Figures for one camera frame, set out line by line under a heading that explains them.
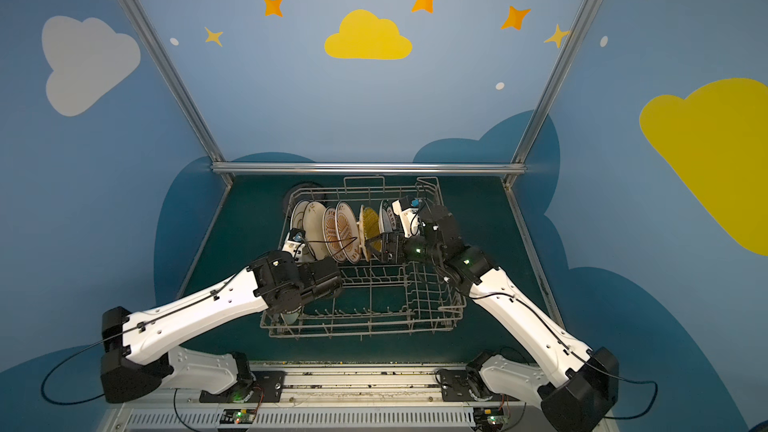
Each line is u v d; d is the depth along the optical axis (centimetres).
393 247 62
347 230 93
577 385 38
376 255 63
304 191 98
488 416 71
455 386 73
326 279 54
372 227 95
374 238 64
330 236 88
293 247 62
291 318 75
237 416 70
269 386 73
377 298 86
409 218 65
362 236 83
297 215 88
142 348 39
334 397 74
